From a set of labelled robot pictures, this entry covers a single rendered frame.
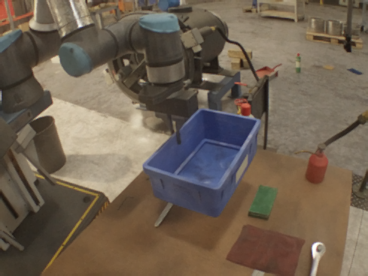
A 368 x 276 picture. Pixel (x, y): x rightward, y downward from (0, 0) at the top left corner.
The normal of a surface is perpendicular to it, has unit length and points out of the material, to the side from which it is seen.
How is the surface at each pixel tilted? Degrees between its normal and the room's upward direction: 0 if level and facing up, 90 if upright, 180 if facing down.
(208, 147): 0
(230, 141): 90
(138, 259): 0
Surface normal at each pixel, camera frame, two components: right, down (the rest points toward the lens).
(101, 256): -0.11, -0.83
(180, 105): -0.50, 0.53
